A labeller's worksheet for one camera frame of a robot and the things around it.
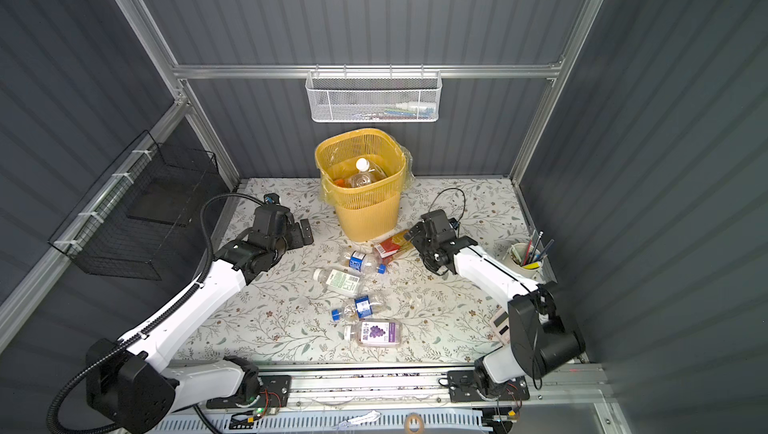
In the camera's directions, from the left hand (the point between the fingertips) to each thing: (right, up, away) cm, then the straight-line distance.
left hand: (293, 228), depth 81 cm
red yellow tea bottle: (+28, -7, +12) cm, 31 cm away
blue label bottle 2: (+19, -22, +1) cm, 29 cm away
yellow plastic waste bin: (+20, +4, +6) cm, 21 cm away
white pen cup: (+67, -10, +6) cm, 68 cm away
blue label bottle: (+18, -11, +10) cm, 24 cm away
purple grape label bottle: (+23, -28, -2) cm, 36 cm away
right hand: (+34, -5, +8) cm, 36 cm away
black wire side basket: (-38, +3, -6) cm, 39 cm away
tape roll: (+31, -45, -12) cm, 55 cm away
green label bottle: (+12, -16, +8) cm, 21 cm away
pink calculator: (+57, -26, -1) cm, 63 cm away
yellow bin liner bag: (+18, +17, +10) cm, 27 cm away
